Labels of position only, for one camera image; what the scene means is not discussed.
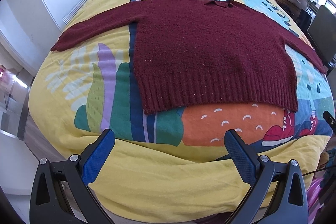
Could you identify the grey upholstered chair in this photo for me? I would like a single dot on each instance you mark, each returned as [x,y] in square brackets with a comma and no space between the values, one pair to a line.
[322,34]

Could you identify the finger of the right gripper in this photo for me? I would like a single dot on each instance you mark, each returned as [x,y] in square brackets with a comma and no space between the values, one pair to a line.
[330,120]

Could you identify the yellow dinosaur print bedspread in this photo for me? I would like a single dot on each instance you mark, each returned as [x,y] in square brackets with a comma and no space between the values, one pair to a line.
[169,166]

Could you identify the dark red knit sweater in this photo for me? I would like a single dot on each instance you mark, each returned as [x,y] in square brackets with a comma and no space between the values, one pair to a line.
[191,52]

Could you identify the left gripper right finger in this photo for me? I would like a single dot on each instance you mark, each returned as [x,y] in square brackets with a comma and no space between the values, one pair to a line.
[289,201]

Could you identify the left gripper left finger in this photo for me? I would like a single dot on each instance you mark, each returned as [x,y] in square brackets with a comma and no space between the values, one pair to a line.
[48,202]

